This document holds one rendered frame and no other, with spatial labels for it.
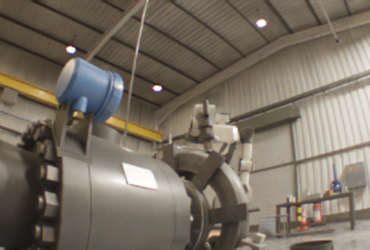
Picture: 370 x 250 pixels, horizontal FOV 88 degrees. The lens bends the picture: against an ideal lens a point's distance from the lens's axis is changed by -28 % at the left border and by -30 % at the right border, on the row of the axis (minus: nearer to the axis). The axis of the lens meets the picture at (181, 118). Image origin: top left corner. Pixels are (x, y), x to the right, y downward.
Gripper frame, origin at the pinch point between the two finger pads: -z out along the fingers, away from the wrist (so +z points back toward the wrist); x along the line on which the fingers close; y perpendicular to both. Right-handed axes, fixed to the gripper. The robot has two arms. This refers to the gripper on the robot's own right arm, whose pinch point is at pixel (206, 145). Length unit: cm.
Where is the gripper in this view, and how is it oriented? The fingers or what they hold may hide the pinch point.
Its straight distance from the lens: 151.9
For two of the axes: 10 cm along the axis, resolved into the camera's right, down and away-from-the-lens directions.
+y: -8.9, -1.6, -4.1
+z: -0.4, -9.0, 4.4
